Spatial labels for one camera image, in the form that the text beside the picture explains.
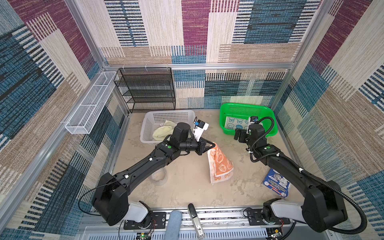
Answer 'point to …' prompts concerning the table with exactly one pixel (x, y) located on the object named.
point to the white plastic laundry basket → (153, 119)
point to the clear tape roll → (160, 177)
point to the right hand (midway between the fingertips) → (243, 132)
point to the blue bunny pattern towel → (232, 123)
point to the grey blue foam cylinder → (173, 226)
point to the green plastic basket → (245, 110)
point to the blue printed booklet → (276, 184)
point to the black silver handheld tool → (198, 227)
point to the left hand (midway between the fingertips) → (215, 144)
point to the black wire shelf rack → (148, 88)
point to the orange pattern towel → (221, 168)
